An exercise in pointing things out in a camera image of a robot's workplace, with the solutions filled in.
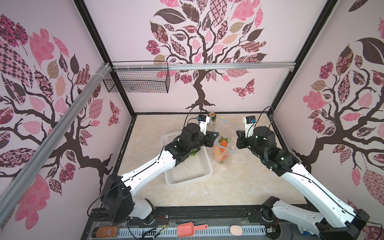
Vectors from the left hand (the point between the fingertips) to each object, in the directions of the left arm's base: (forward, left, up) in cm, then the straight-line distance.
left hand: (219, 136), depth 72 cm
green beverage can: (+30, -2, -17) cm, 34 cm away
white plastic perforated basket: (-5, +13, -28) cm, 31 cm away
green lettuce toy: (-9, +13, -1) cm, 15 cm away
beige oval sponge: (-36, -8, -26) cm, 45 cm away
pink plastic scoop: (-36, +15, -27) cm, 47 cm away
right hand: (+2, -9, +3) cm, 10 cm away
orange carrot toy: (+10, -7, -20) cm, 23 cm away
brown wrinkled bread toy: (-1, -1, -13) cm, 13 cm away
